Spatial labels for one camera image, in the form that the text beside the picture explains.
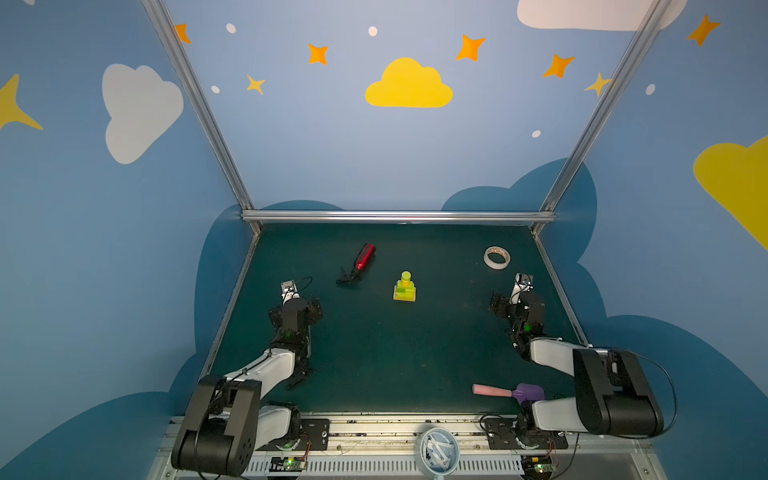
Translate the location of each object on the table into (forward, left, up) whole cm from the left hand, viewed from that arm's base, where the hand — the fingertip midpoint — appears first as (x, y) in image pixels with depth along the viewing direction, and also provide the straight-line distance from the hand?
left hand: (301, 299), depth 90 cm
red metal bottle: (+23, -18, -6) cm, 30 cm away
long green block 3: (+6, -34, -6) cm, 35 cm away
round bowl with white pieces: (-38, -40, -8) cm, 55 cm away
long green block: (+7, -32, -5) cm, 34 cm away
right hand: (+4, -66, 0) cm, 67 cm away
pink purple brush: (-24, -64, -7) cm, 68 cm away
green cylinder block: (+9, -32, 0) cm, 33 cm away
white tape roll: (+21, -68, -9) cm, 72 cm away
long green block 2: (+6, -30, -8) cm, 31 cm away
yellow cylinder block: (+8, -32, -3) cm, 34 cm away
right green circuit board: (-40, -64, -9) cm, 76 cm away
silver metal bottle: (-19, -3, -6) cm, 20 cm away
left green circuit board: (-41, -3, -9) cm, 42 cm away
